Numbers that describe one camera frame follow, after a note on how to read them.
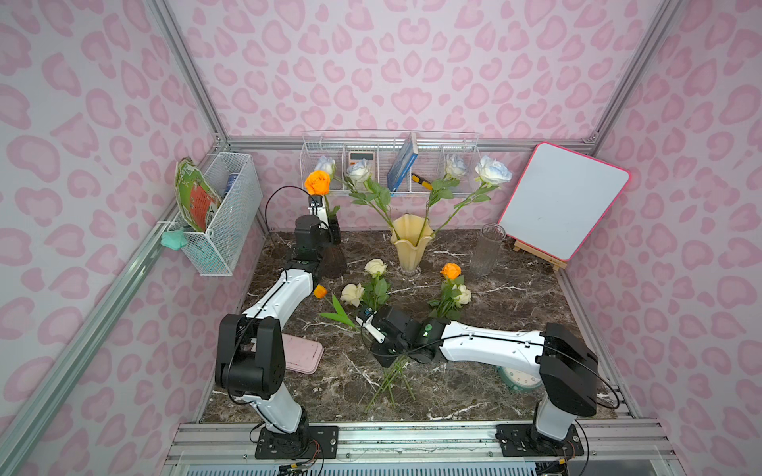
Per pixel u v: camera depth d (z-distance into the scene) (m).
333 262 1.00
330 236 0.72
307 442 0.72
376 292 0.99
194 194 0.75
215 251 0.73
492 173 0.69
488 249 0.97
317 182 0.75
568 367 0.44
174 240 0.62
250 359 0.47
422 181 0.98
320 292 0.84
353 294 0.98
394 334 0.61
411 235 0.98
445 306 0.93
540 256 1.07
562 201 0.90
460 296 0.95
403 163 0.88
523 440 0.73
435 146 0.95
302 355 0.85
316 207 0.73
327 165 0.80
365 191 0.82
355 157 0.95
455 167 0.82
